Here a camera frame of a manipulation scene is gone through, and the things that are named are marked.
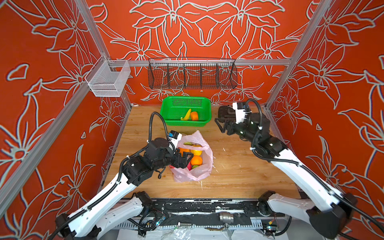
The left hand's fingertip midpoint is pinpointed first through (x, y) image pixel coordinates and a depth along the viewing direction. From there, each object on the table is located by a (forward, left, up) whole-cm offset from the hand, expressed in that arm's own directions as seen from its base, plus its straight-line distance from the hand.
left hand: (186, 151), depth 67 cm
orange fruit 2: (+4, -5, -19) cm, 20 cm away
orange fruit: (+39, -2, -19) cm, 44 cm away
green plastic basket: (+49, +16, -22) cm, 56 cm away
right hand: (+14, -14, +9) cm, 21 cm away
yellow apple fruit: (+10, -4, -19) cm, 22 cm away
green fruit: (+1, -4, -18) cm, 19 cm away
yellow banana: (+41, +3, -22) cm, 47 cm away
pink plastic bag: (-6, +2, -13) cm, 15 cm away
